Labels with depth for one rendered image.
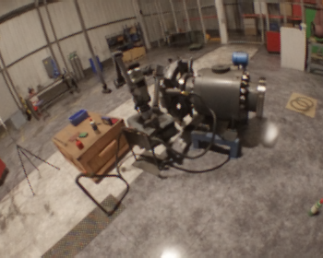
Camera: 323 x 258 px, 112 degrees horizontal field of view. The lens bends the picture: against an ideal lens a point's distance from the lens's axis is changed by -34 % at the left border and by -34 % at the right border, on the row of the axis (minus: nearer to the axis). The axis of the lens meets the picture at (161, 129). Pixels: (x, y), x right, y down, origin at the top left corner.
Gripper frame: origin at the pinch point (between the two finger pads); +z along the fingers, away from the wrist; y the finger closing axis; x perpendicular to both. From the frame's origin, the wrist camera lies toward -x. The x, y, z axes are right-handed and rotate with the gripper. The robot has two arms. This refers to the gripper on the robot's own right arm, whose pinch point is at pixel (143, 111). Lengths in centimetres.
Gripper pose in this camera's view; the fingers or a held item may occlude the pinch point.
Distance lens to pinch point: 161.9
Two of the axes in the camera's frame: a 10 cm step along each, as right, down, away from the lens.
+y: 8.3, -4.6, 3.2
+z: 4.5, 8.8, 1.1
